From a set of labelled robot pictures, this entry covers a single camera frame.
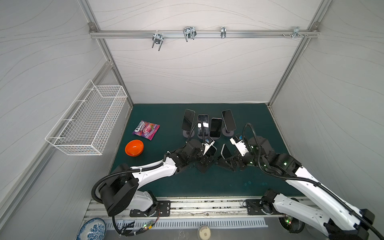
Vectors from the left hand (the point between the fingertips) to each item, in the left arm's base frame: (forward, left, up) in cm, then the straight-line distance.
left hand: (211, 149), depth 82 cm
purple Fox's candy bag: (+18, +44, -9) cm, 48 cm away
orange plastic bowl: (+5, +48, -10) cm, 49 cm away
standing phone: (+23, +4, 0) cm, 23 cm away
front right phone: (-3, -7, +2) cm, 8 cm away
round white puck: (-37, +4, -1) cm, 37 cm away
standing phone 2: (+19, -4, -5) cm, 20 cm away
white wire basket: (0, +60, +19) cm, 63 cm away
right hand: (-6, -9, +8) cm, 14 cm away
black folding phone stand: (-11, +5, +2) cm, 12 cm away
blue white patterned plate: (-37, +55, -11) cm, 67 cm away
